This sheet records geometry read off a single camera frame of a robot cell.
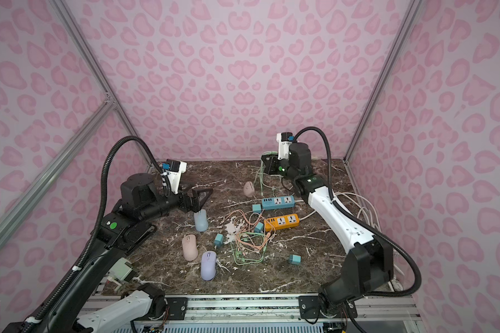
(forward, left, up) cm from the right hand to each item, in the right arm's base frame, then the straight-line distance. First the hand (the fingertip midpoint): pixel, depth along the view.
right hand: (262, 158), depth 77 cm
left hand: (-16, +18, +3) cm, 24 cm away
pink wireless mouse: (+2, +6, -22) cm, 23 cm away
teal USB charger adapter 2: (-27, -13, -28) cm, 41 cm away
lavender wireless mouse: (-31, +21, -30) cm, 48 cm away
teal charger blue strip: (-3, +3, -30) cm, 31 cm away
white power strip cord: (+5, -50, -33) cm, 61 cm away
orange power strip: (-11, -8, -30) cm, 33 cm away
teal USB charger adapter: (-14, +1, -29) cm, 32 cm away
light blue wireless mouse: (-11, +28, -29) cm, 42 cm away
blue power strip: (0, -8, -29) cm, 30 cm away
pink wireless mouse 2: (-24, +30, -29) cm, 48 cm away
